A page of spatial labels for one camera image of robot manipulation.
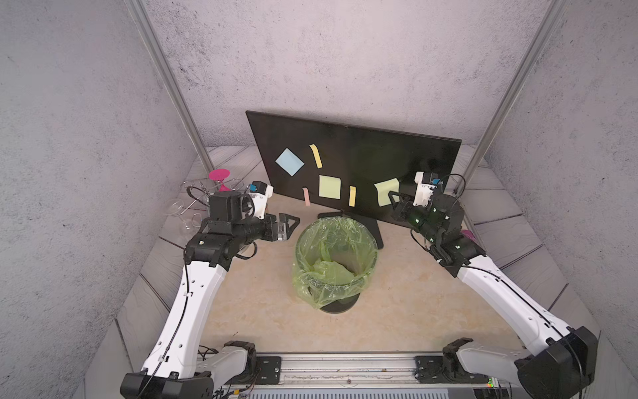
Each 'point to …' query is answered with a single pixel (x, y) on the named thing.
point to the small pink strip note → (306, 197)
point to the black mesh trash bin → (334, 257)
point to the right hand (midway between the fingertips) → (391, 192)
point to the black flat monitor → (345, 167)
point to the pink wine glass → (220, 174)
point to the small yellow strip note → (352, 195)
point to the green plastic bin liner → (334, 257)
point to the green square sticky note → (329, 187)
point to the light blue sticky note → (290, 162)
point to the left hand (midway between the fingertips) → (290, 218)
